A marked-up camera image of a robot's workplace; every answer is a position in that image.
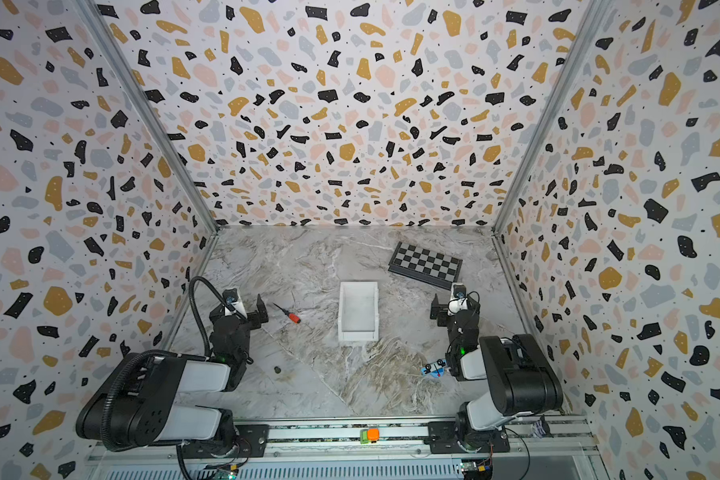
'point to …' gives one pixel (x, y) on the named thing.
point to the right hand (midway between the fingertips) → (455, 290)
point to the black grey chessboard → (425, 265)
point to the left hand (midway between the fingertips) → (244, 294)
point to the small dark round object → (277, 370)
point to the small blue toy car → (435, 369)
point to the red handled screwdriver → (294, 318)
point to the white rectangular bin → (359, 311)
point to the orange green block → (369, 436)
